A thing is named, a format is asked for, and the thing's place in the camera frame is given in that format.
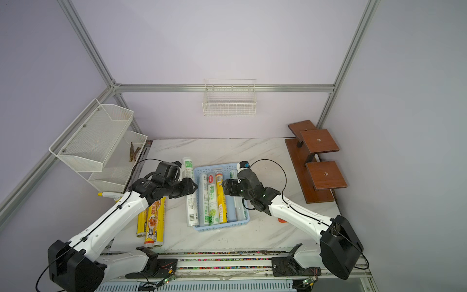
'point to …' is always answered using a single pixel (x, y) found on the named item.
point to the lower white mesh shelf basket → (117, 166)
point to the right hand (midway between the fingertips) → (230, 185)
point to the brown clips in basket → (132, 153)
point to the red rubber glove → (281, 221)
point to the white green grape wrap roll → (213, 204)
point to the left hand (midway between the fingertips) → (192, 190)
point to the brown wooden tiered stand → (317, 180)
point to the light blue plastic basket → (237, 213)
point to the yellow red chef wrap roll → (155, 224)
